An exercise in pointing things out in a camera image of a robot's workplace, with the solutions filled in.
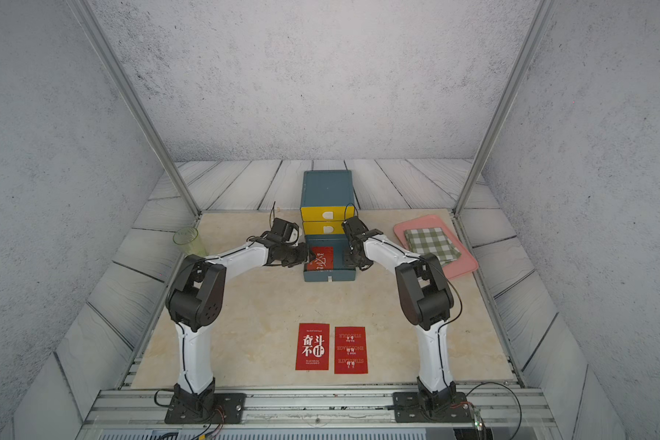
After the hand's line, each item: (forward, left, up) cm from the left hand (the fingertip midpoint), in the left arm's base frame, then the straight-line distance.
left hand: (317, 257), depth 99 cm
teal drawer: (-6, -8, -1) cm, 10 cm away
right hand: (-1, -12, -1) cm, 12 cm away
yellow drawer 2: (+8, -2, +7) cm, 11 cm away
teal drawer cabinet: (+14, -4, +15) cm, 21 cm away
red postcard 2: (-31, -10, -6) cm, 34 cm away
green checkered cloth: (+10, -45, -4) cm, 46 cm away
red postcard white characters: (-29, +1, -6) cm, 30 cm away
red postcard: (+3, -2, -5) cm, 6 cm away
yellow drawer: (+9, -4, +13) cm, 16 cm away
